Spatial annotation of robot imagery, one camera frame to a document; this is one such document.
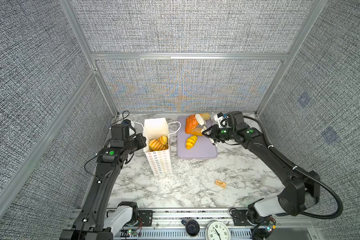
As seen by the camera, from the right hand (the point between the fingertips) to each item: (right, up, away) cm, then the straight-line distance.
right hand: (203, 132), depth 79 cm
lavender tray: (+3, -11, +22) cm, 25 cm away
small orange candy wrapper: (+10, -29, +5) cm, 31 cm away
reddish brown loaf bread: (-6, +6, +6) cm, 10 cm away
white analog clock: (+4, -44, -11) cm, 45 cm away
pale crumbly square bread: (+2, +9, +5) cm, 11 cm away
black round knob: (-7, -44, -8) cm, 46 cm away
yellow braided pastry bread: (-22, -5, +11) cm, 25 cm away
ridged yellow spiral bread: (-24, -7, +9) cm, 26 cm away
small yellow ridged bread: (-5, -7, +19) cm, 21 cm away
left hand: (-29, -2, -4) cm, 30 cm away
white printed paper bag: (-22, -14, -3) cm, 27 cm away
